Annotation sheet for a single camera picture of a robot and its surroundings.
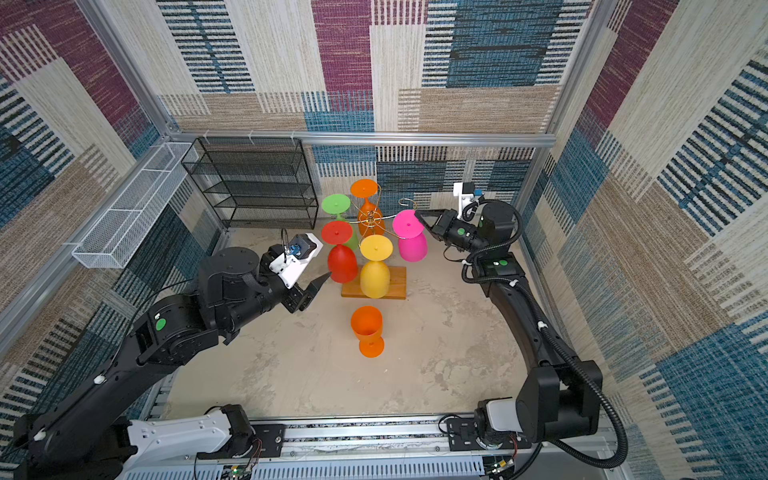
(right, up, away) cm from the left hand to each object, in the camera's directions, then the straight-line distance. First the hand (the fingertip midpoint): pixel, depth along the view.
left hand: (315, 256), depth 58 cm
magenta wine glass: (+20, +4, +13) cm, 24 cm away
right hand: (+20, +9, +12) cm, 25 cm away
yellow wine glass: (+11, -5, +16) cm, 20 cm away
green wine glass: (+1, +13, +19) cm, 23 cm away
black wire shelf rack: (-33, +25, +51) cm, 66 cm away
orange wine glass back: (+9, +9, +19) cm, 23 cm away
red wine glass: (+2, -2, +19) cm, 19 cm away
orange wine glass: (+8, -18, +21) cm, 29 cm away
